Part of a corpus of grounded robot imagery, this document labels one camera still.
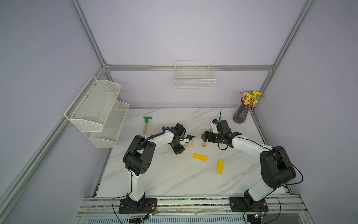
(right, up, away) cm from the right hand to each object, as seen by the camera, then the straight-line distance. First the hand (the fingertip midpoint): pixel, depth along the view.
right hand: (208, 138), depth 94 cm
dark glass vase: (+28, +16, +14) cm, 35 cm away
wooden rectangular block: (-13, -5, +3) cm, 14 cm away
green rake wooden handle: (-47, +7, +13) cm, 49 cm away
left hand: (-21, -8, +2) cm, 23 cm away
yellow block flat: (-6, -12, -2) cm, 14 cm away
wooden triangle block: (-3, -5, +3) cm, 6 cm away
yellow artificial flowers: (+29, +28, -1) cm, 40 cm away
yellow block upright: (+6, -18, -7) cm, 20 cm away
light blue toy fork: (+13, +14, +21) cm, 28 cm away
